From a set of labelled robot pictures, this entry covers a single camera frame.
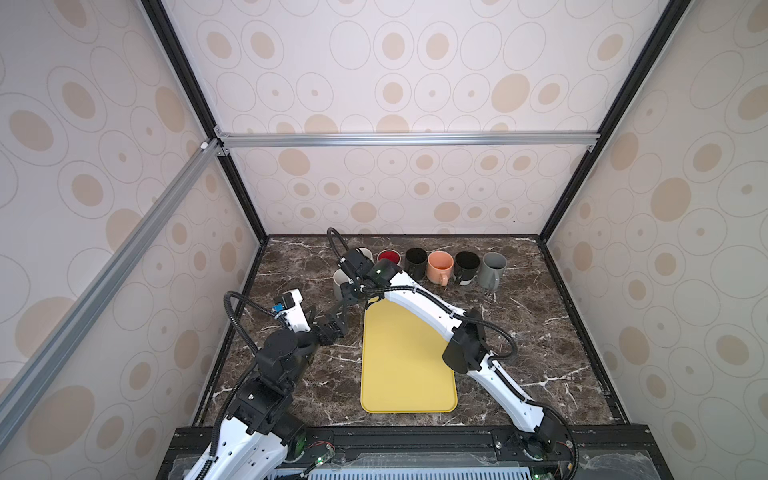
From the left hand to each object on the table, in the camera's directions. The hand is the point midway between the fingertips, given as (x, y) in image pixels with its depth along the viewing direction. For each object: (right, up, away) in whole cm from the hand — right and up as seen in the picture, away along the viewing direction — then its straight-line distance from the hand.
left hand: (340, 303), depth 69 cm
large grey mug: (+45, +7, +29) cm, 54 cm away
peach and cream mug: (+28, +8, +34) cm, 45 cm away
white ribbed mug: (+3, +13, +34) cm, 37 cm away
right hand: (-1, -1, +22) cm, 22 cm away
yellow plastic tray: (+15, -20, +17) cm, 30 cm away
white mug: (+11, +12, +38) cm, 41 cm away
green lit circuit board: (-4, -37, +3) cm, 37 cm away
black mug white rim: (+20, +11, +33) cm, 40 cm away
